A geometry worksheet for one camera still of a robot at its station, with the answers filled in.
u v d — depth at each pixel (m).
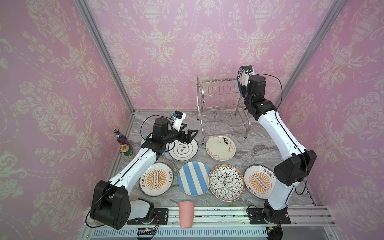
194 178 0.87
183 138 0.70
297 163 0.45
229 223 0.73
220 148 0.99
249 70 0.64
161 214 0.75
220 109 0.88
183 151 0.98
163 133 0.62
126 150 0.86
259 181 0.85
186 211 0.70
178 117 0.67
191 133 0.70
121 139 0.88
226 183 0.84
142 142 0.62
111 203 0.41
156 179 0.85
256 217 0.73
